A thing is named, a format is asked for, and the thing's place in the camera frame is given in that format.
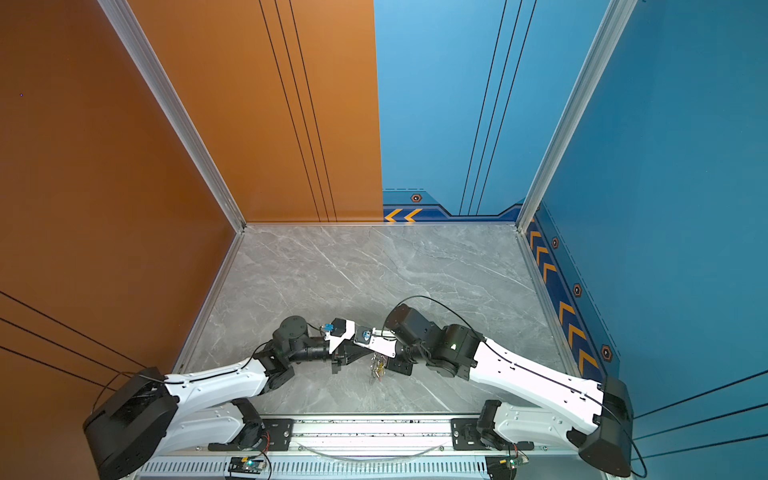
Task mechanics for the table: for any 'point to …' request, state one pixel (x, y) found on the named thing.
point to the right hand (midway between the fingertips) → (379, 345)
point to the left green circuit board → (239, 465)
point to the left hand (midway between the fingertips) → (372, 345)
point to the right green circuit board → (503, 467)
